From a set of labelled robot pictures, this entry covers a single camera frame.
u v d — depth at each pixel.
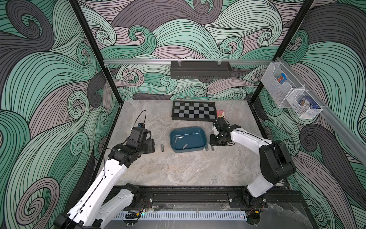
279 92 0.80
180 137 0.98
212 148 0.92
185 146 0.92
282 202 0.74
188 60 0.95
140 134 0.54
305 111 0.63
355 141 0.51
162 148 0.93
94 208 0.38
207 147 0.92
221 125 0.73
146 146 0.66
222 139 0.72
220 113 1.10
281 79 0.83
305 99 0.67
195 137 0.99
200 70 1.04
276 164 0.46
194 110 1.10
